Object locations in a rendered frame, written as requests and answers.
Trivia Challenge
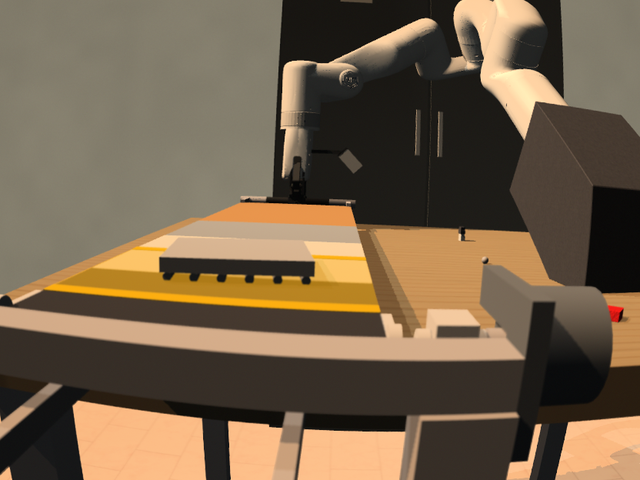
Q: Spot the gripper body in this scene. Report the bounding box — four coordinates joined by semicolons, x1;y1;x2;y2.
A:
281;126;320;181

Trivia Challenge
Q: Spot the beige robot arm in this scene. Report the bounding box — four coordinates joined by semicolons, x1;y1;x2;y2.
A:
281;0;569;140

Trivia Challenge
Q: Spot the small red block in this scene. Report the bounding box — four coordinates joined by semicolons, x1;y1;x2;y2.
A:
608;305;624;322

